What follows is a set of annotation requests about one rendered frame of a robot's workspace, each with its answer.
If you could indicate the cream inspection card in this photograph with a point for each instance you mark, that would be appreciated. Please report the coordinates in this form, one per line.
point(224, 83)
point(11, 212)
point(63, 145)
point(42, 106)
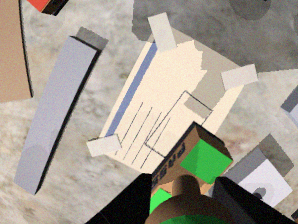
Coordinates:
point(176, 80)

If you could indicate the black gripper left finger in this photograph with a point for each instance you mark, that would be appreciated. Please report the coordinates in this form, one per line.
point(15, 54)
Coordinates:
point(131, 206)

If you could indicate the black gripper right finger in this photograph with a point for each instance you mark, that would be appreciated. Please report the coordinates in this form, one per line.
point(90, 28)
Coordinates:
point(244, 207)

